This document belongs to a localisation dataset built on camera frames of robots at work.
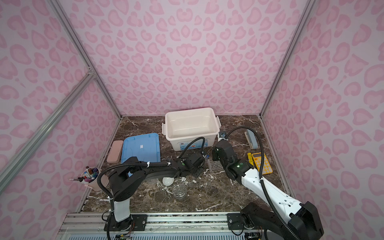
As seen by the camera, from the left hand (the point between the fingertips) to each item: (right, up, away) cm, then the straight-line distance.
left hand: (200, 165), depth 90 cm
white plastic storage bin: (-14, +23, +19) cm, 33 cm away
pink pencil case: (-54, +5, +6) cm, 55 cm away
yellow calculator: (+36, +3, +4) cm, 36 cm away
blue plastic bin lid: (-36, +9, +11) cm, 39 cm away
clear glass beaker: (-12, -14, -5) cm, 19 cm away
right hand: (+9, +13, -10) cm, 19 cm away
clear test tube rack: (+9, -1, +1) cm, 9 cm away
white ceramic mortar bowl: (-18, -8, -5) cm, 21 cm away
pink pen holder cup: (-59, -4, -11) cm, 60 cm away
